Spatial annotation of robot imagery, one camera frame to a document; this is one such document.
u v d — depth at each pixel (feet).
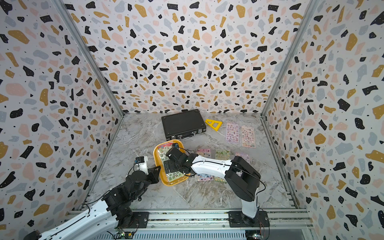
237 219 2.41
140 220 2.41
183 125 3.65
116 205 1.79
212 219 2.50
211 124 3.78
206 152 3.28
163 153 2.81
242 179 1.53
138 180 1.89
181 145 2.76
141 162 2.26
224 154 3.25
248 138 3.50
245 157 3.20
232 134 3.60
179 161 2.14
